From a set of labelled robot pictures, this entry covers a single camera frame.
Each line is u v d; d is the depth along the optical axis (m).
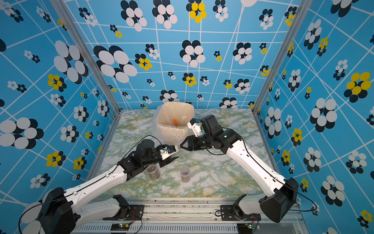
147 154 0.61
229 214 0.72
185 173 0.74
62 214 0.38
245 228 0.70
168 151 0.63
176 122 0.97
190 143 0.62
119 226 0.72
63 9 0.69
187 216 0.74
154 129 0.77
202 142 0.59
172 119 0.95
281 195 0.38
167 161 0.69
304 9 0.68
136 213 0.73
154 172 0.78
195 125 0.65
